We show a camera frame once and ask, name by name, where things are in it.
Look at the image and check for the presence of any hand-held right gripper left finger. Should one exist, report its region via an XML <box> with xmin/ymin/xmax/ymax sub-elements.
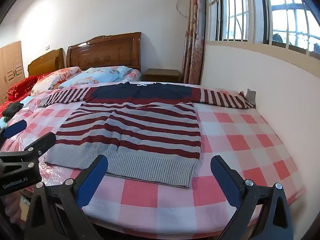
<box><xmin>24</xmin><ymin>154</ymin><xmax>109</xmax><ymax>240</ymax></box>

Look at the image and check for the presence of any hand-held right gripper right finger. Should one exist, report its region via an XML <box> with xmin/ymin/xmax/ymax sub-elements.
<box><xmin>210</xmin><ymin>155</ymin><xmax>294</xmax><ymax>240</ymax></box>

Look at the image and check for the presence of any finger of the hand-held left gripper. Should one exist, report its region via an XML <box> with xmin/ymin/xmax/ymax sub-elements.
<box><xmin>0</xmin><ymin>119</ymin><xmax>27</xmax><ymax>143</ymax></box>
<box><xmin>0</xmin><ymin>132</ymin><xmax>57</xmax><ymax>161</ymax></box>

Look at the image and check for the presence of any striped knit sweater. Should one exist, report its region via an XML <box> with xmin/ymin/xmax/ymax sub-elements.
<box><xmin>37</xmin><ymin>81</ymin><xmax>257</xmax><ymax>189</ymax></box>

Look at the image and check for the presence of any dark cloth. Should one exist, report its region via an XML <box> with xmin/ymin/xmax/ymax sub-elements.
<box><xmin>2</xmin><ymin>101</ymin><xmax>24</xmax><ymax>120</ymax></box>

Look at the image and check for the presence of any pink checked bed sheet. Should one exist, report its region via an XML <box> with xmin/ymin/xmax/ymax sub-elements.
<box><xmin>0</xmin><ymin>81</ymin><xmax>307</xmax><ymax>233</ymax></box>

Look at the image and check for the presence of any red blanket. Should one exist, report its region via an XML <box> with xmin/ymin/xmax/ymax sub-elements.
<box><xmin>0</xmin><ymin>72</ymin><xmax>53</xmax><ymax>118</ymax></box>

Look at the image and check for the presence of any wooden wardrobe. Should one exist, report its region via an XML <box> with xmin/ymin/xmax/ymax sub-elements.
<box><xmin>0</xmin><ymin>41</ymin><xmax>25</xmax><ymax>104</ymax></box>

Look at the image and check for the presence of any orange floral pillow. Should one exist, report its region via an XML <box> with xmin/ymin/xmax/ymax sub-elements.
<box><xmin>30</xmin><ymin>66</ymin><xmax>82</xmax><ymax>97</ymax></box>

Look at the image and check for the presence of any small wooden headboard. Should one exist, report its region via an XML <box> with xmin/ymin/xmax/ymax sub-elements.
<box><xmin>27</xmin><ymin>48</ymin><xmax>65</xmax><ymax>77</ymax></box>

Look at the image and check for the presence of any light blue floral quilt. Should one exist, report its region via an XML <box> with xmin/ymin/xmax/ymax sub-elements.
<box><xmin>58</xmin><ymin>66</ymin><xmax>133</xmax><ymax>89</ymax></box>

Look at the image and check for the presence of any large wooden headboard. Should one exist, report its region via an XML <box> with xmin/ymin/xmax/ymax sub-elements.
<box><xmin>66</xmin><ymin>32</ymin><xmax>142</xmax><ymax>73</ymax></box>

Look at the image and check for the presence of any wooden nightstand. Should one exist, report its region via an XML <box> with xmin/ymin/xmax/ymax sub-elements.
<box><xmin>142</xmin><ymin>68</ymin><xmax>182</xmax><ymax>83</ymax></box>

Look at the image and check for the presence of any pink floral curtain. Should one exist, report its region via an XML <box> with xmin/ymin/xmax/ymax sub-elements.
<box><xmin>181</xmin><ymin>0</ymin><xmax>209</xmax><ymax>85</ymax></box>

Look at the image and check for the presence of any barred window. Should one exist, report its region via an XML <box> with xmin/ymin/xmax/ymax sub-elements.
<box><xmin>205</xmin><ymin>0</ymin><xmax>320</xmax><ymax>60</ymax></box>

